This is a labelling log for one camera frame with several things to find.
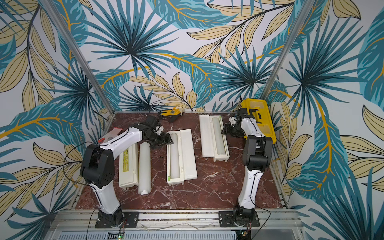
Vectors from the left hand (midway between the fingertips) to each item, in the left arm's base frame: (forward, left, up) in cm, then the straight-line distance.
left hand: (168, 145), depth 89 cm
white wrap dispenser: (-14, +20, -1) cm, 24 cm away
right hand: (+13, -38, -4) cm, 40 cm away
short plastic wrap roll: (-6, -4, -3) cm, 8 cm away
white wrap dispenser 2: (-11, -8, -3) cm, 14 cm away
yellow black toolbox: (+26, -59, +7) cm, 65 cm away
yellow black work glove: (+32, +1, -8) cm, 33 cm away
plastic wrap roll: (+10, -32, -3) cm, 34 cm away
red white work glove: (+14, +40, -8) cm, 43 cm away
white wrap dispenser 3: (+5, -28, -3) cm, 28 cm away
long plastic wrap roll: (-12, +13, -6) cm, 19 cm away
